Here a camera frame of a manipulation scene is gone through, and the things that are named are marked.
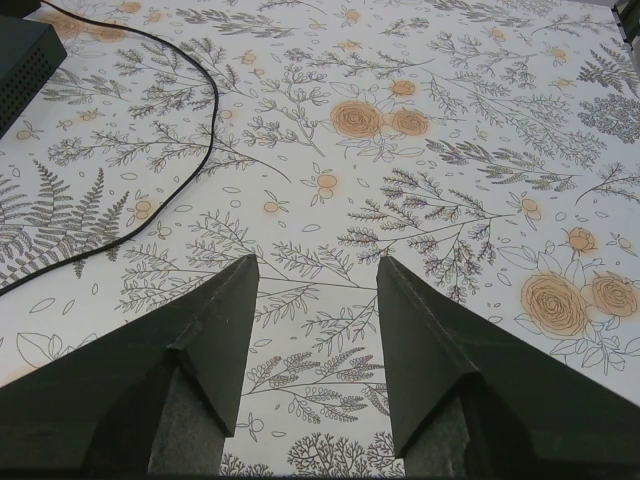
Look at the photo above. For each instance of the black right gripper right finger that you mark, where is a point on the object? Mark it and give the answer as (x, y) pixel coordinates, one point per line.
(467, 398)

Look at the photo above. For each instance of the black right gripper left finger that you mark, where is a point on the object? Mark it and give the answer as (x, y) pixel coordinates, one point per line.
(160, 394)

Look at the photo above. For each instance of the black network switch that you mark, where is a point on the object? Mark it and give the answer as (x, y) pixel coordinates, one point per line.
(31, 52)

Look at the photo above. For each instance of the floral patterned table mat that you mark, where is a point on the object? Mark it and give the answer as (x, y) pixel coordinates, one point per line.
(492, 147)

